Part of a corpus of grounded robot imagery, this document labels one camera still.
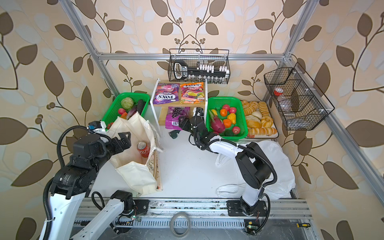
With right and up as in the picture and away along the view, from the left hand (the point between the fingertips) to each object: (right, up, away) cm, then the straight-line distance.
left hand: (122, 135), depth 64 cm
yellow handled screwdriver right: (+82, -43, +6) cm, 93 cm away
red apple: (+58, 0, +35) cm, 68 cm away
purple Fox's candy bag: (+16, +21, +14) cm, 30 cm away
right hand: (+24, +6, +22) cm, 33 cm away
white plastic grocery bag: (+75, -27, +10) cm, 81 cm away
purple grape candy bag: (+19, +10, +21) cm, 29 cm away
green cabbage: (-21, +19, +48) cm, 56 cm away
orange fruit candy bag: (+30, +21, +13) cm, 39 cm away
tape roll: (+21, -41, +3) cm, 46 cm away
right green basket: (+53, +9, +45) cm, 71 cm away
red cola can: (+2, -10, +21) cm, 23 cm away
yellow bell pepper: (+57, +9, +41) cm, 71 cm away
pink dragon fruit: (+46, +3, +35) cm, 58 cm away
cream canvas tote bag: (+8, -18, +3) cm, 20 cm away
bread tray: (+77, +4, +41) cm, 87 cm away
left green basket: (-30, +11, +44) cm, 54 cm away
